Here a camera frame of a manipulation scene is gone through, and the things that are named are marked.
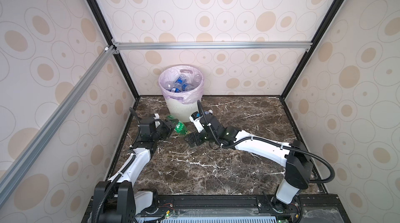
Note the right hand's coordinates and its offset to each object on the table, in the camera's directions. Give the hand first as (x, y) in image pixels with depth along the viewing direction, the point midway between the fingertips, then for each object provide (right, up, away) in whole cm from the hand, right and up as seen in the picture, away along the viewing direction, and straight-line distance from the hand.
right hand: (190, 134), depth 78 cm
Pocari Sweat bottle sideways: (+9, +11, +25) cm, 29 cm away
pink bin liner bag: (-15, +35, +20) cm, 43 cm away
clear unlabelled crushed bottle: (+3, +30, +12) cm, 32 cm away
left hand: (-5, +7, +3) cm, 9 cm away
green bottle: (-6, +4, +1) cm, 7 cm away
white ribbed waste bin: (-7, +11, +16) cm, 21 cm away
